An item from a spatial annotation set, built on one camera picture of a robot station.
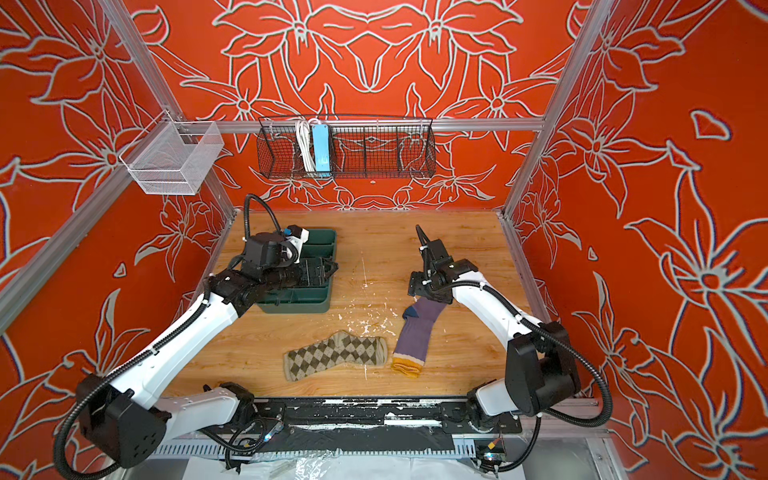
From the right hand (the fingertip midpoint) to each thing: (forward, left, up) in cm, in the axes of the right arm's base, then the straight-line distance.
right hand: (417, 287), depth 86 cm
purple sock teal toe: (-15, +3, -9) cm, 18 cm away
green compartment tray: (0, +34, -7) cm, 35 cm away
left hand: (0, +25, +14) cm, 29 cm away
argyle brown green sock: (-14, +23, -9) cm, 29 cm away
